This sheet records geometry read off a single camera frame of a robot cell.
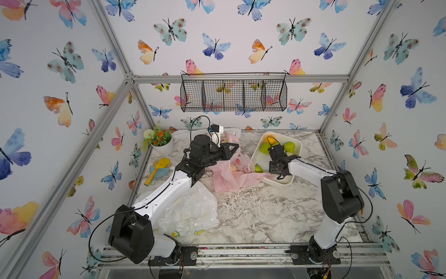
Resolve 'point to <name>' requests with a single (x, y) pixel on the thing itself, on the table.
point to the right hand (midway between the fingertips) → (280, 166)
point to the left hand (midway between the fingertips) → (240, 145)
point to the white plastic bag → (195, 211)
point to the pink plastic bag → (237, 173)
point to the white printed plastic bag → (186, 133)
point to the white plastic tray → (260, 156)
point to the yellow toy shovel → (162, 163)
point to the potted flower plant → (161, 140)
